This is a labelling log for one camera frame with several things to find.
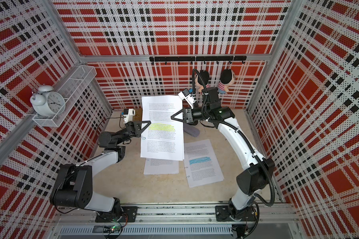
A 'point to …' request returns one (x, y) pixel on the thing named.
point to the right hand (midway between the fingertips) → (176, 118)
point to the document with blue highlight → (201, 165)
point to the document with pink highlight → (157, 166)
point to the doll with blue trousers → (227, 78)
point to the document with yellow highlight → (163, 139)
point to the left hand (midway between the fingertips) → (152, 123)
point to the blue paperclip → (143, 137)
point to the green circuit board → (115, 228)
